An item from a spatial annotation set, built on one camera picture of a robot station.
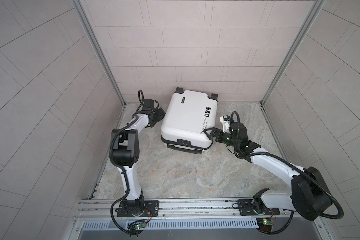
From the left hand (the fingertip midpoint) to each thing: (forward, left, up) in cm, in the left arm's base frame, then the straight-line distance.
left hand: (166, 113), depth 99 cm
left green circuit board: (-60, +7, -5) cm, 61 cm away
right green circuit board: (-59, -50, -8) cm, 78 cm away
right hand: (-21, -25, +7) cm, 33 cm away
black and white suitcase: (-10, -13, +10) cm, 19 cm away
